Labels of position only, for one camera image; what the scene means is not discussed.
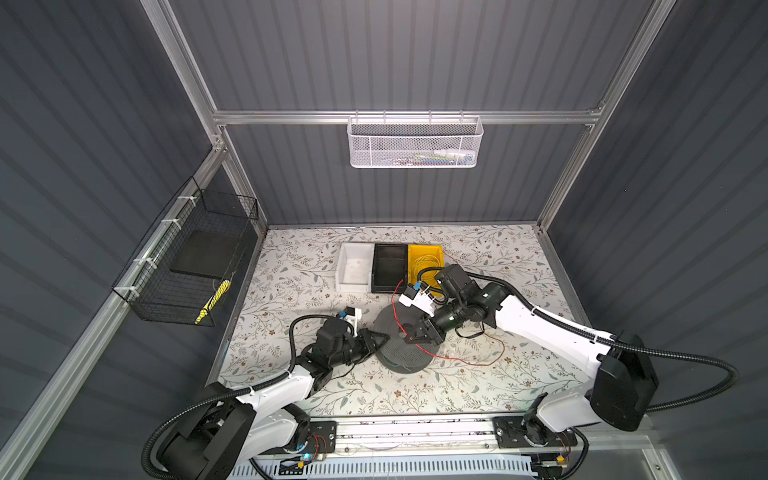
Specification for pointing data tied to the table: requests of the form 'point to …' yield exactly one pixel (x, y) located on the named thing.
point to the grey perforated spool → (397, 354)
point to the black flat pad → (207, 252)
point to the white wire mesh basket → (407, 142)
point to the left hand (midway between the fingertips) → (390, 340)
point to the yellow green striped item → (214, 300)
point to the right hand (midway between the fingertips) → (410, 342)
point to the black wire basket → (181, 274)
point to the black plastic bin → (389, 268)
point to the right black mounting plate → (509, 434)
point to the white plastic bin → (354, 271)
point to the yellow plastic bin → (416, 250)
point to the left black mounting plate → (322, 437)
